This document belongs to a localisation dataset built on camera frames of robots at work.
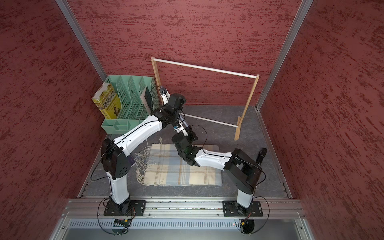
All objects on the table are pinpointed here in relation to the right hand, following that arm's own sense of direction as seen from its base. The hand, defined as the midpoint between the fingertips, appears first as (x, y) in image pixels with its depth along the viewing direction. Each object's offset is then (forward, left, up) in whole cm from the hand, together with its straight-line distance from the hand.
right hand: (190, 129), depth 86 cm
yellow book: (+21, +54, +6) cm, 59 cm away
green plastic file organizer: (+31, +42, +6) cm, 53 cm away
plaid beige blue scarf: (-15, +19, -15) cm, 29 cm away
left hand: (+11, +10, +11) cm, 18 cm away
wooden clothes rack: (+13, -34, -16) cm, 40 cm away
